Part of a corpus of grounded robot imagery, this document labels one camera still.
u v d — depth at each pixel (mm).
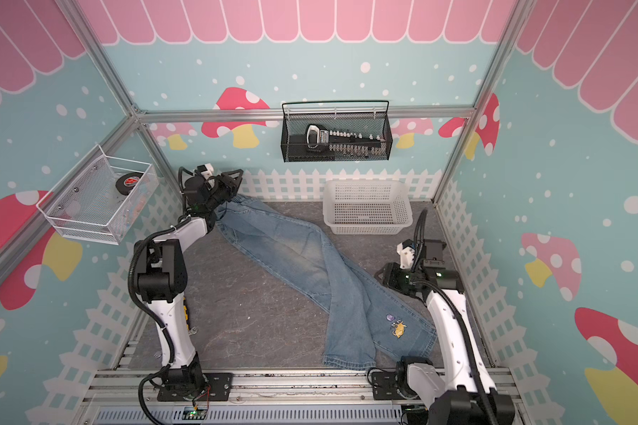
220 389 739
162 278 573
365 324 822
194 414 717
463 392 387
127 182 791
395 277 682
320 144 871
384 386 743
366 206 1292
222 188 871
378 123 942
